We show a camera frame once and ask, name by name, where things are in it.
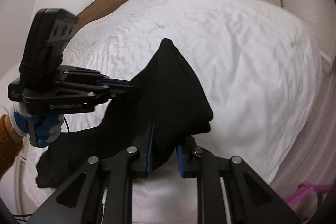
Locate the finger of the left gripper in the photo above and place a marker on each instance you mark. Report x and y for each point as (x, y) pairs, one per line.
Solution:
(109, 81)
(116, 90)

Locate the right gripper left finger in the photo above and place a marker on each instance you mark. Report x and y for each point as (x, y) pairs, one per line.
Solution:
(100, 191)

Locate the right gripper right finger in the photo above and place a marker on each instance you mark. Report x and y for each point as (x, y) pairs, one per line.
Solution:
(229, 190)

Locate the black pants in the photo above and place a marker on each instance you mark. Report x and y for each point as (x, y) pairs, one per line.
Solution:
(166, 92)

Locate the orange sleeved left forearm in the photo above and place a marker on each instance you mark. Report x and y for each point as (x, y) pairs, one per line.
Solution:
(9, 149)

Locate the blue white gloved left hand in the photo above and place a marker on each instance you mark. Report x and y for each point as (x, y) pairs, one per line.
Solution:
(46, 130)

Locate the purple plastic basket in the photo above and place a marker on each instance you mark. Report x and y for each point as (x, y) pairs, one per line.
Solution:
(305, 189)

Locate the wooden headboard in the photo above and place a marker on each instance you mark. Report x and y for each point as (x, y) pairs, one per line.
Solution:
(110, 1)

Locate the white bed duvet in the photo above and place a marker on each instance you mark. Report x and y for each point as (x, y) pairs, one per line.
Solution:
(259, 65)

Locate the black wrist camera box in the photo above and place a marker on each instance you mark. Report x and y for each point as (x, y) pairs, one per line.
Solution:
(49, 34)

